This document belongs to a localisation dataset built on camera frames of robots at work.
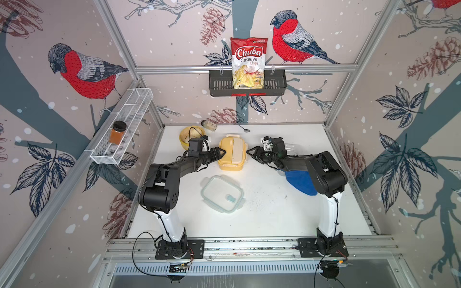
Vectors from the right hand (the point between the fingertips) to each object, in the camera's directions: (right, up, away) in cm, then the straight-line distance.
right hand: (247, 153), depth 99 cm
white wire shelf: (-59, +23, -13) cm, 64 cm away
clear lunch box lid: (-13, -20, -8) cm, 25 cm away
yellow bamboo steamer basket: (-35, +13, +12) cm, 39 cm away
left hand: (-13, +2, -3) cm, 13 cm away
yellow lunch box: (-7, -1, -3) cm, 7 cm away
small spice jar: (-25, +18, +19) cm, 36 cm away
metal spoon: (-1, +14, +19) cm, 24 cm away
